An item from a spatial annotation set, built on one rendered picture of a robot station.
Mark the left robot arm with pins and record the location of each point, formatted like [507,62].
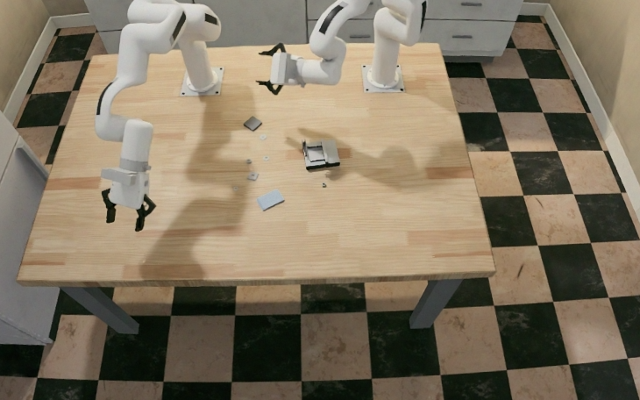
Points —
[390,27]

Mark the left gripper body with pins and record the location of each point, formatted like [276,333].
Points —
[275,70]

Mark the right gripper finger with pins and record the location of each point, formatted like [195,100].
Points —
[110,206]
[143,213]

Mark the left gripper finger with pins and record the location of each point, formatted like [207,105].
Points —
[274,50]
[269,85]

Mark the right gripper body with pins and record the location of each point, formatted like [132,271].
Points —
[131,196]

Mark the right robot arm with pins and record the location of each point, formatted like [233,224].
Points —
[137,42]

